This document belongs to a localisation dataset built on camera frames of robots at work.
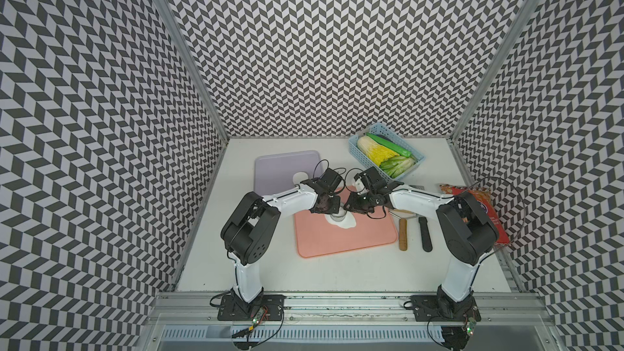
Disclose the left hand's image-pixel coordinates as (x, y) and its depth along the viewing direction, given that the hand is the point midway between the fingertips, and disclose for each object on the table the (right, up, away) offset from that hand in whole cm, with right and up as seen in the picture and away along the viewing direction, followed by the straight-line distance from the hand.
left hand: (332, 210), depth 92 cm
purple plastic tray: (-25, +14, +12) cm, 31 cm away
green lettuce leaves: (+27, +17, +7) cm, 33 cm away
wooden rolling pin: (+26, -8, -4) cm, 27 cm away
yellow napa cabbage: (+19, +23, +12) cm, 32 cm away
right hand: (+5, 0, -1) cm, 6 cm away
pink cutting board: (-6, -9, -5) cm, 12 cm away
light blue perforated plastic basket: (+25, +31, +23) cm, 46 cm away
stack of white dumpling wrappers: (-14, +12, +10) cm, 21 cm away
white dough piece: (+6, -4, -1) cm, 8 cm away
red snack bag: (+61, +5, +4) cm, 61 cm away
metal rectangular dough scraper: (+37, +8, +10) cm, 39 cm away
